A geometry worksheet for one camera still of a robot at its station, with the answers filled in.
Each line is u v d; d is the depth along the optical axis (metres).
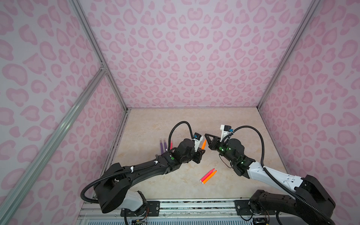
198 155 0.69
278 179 0.47
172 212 0.73
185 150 0.61
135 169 0.47
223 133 0.70
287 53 0.87
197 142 0.71
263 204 0.61
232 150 0.60
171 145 0.64
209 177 0.84
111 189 0.42
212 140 0.74
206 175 0.84
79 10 0.70
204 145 0.78
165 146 0.98
